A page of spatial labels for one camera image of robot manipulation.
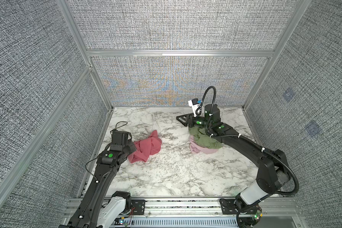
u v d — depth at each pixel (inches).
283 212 29.8
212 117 24.1
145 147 35.3
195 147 36.3
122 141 22.6
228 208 28.8
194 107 28.0
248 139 20.6
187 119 27.6
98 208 18.1
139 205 28.9
